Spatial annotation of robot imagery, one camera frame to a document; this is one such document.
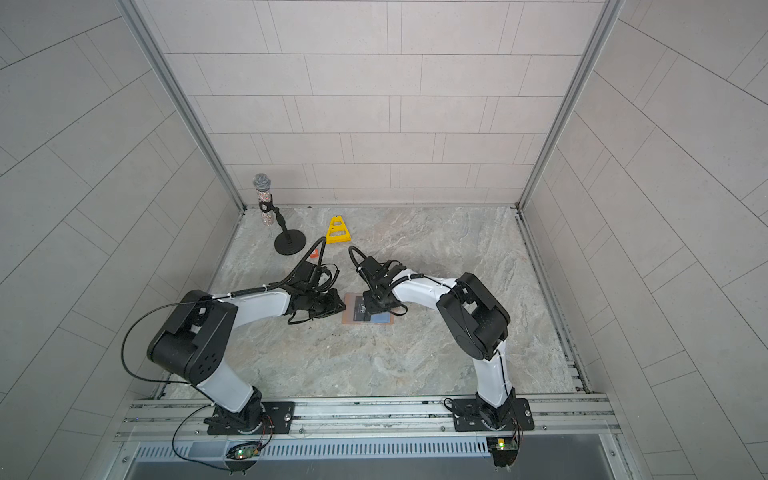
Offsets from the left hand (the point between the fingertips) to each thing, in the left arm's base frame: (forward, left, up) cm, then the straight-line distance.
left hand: (353, 303), depth 91 cm
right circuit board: (-36, -39, 0) cm, 53 cm away
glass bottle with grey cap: (+23, +25, +28) cm, 44 cm away
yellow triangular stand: (+28, +9, 0) cm, 29 cm away
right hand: (-2, -6, -1) cm, 6 cm away
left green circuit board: (-37, +20, +5) cm, 42 cm away
